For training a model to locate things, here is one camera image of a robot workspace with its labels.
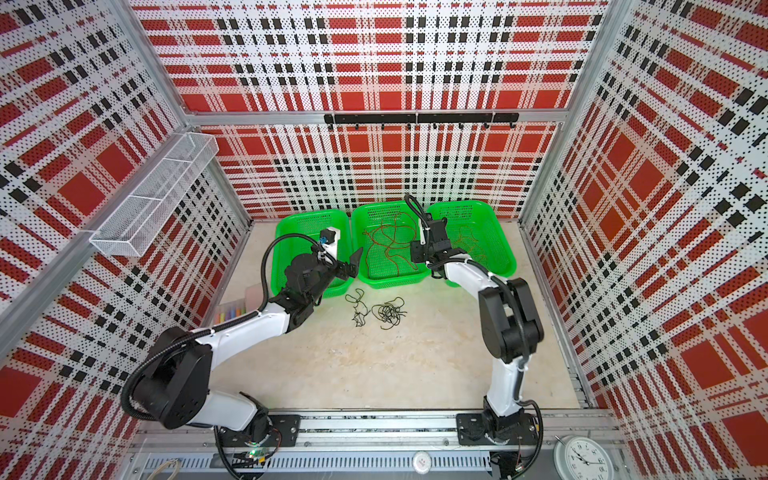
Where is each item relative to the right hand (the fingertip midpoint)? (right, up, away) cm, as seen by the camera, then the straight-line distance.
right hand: (420, 245), depth 96 cm
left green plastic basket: (-42, +9, +21) cm, 48 cm away
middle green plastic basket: (-13, +6, +20) cm, 25 cm away
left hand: (-21, -1, -12) cm, 24 cm away
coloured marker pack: (-63, -22, -1) cm, 67 cm away
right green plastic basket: (+22, +7, +20) cm, 30 cm away
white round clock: (+34, -49, -29) cm, 66 cm away
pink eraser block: (-55, -17, 0) cm, 57 cm away
